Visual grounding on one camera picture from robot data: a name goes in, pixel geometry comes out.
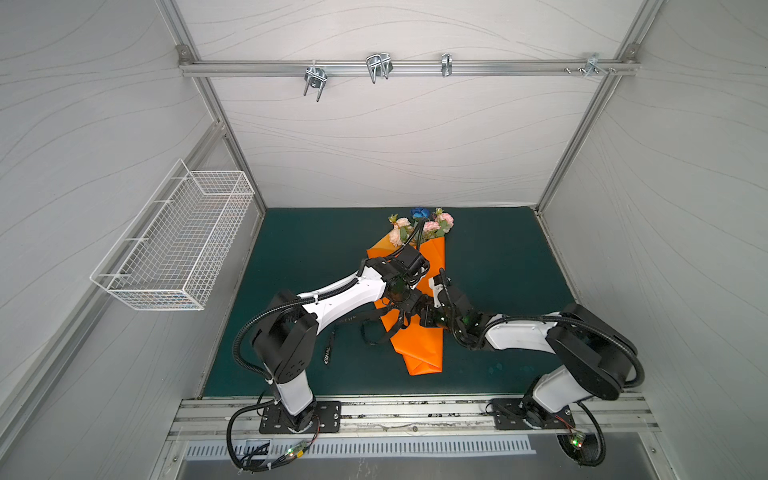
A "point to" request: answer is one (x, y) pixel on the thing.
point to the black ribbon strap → (373, 331)
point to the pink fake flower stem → (438, 227)
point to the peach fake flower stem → (395, 229)
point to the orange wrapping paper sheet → (421, 345)
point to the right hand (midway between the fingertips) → (418, 301)
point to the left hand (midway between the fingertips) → (414, 295)
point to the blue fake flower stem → (419, 212)
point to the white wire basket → (173, 255)
